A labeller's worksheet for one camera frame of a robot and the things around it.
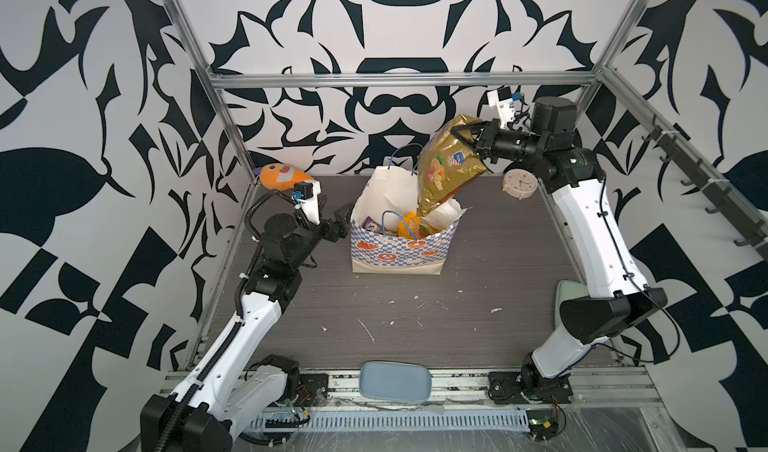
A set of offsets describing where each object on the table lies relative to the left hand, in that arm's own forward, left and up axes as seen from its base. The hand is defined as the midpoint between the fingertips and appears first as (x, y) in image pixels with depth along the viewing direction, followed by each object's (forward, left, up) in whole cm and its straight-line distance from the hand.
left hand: (339, 194), depth 70 cm
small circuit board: (-43, -46, -34) cm, 72 cm away
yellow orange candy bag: (+4, -18, -20) cm, 27 cm away
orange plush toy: (+31, +26, -25) cm, 47 cm away
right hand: (+3, -25, +14) cm, 29 cm away
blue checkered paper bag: (+15, -11, -17) cm, 26 cm away
